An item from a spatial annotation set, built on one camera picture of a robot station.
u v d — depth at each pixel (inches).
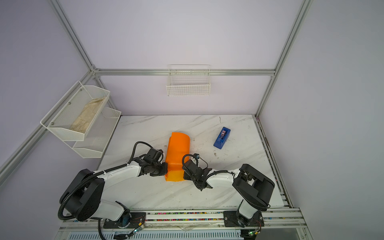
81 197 16.9
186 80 37.6
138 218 29.1
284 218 29.8
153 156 28.0
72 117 30.7
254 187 17.8
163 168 31.4
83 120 30.2
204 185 24.6
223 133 39.8
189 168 26.5
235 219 29.0
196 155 31.7
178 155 35.2
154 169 29.3
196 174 26.6
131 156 25.0
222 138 39.5
